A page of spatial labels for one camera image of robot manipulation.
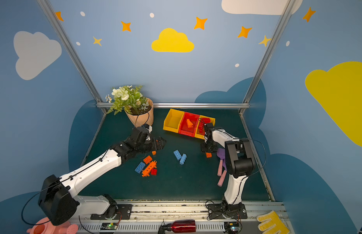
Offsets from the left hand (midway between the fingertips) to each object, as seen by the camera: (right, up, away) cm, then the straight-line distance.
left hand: (162, 143), depth 80 cm
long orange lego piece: (-11, -18, +6) cm, 22 cm away
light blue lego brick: (+8, -9, +14) cm, 19 cm away
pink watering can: (-47, -32, -20) cm, 61 cm away
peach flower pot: (-15, +17, +14) cm, 27 cm away
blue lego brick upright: (+12, -12, +12) cm, 21 cm away
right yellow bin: (+25, +2, +22) cm, 33 cm away
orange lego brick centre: (-11, -13, +12) cm, 21 cm away
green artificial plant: (-23, +27, +8) cm, 36 cm away
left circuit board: (-25, -40, -10) cm, 48 cm away
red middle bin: (+12, +7, +30) cm, 33 cm away
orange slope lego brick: (+17, +11, +30) cm, 36 cm away
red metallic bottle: (+11, -37, -14) cm, 41 cm away
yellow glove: (+59, -40, -10) cm, 72 cm away
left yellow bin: (+3, +12, +33) cm, 35 cm away
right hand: (+28, -7, +17) cm, 34 cm away
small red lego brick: (-6, -18, +6) cm, 20 cm away
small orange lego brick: (-8, -8, +15) cm, 19 cm away
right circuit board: (+36, -41, -9) cm, 55 cm away
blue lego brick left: (-15, -16, +8) cm, 24 cm away
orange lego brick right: (+29, -10, +15) cm, 34 cm away
